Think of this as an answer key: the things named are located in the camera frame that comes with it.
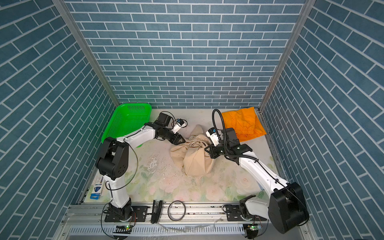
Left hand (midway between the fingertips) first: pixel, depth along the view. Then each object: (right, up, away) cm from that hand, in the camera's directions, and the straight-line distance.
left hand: (182, 139), depth 93 cm
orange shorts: (+45, +10, +14) cm, 48 cm away
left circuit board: (-26, -42, -21) cm, 54 cm away
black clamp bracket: (-11, -33, -20) cm, 39 cm away
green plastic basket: (-45, +13, +20) cm, 51 cm away
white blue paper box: (-45, -26, -12) cm, 53 cm away
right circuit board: (+37, -40, -22) cm, 59 cm away
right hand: (+14, -3, -12) cm, 18 cm away
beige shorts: (+7, -8, -13) cm, 16 cm away
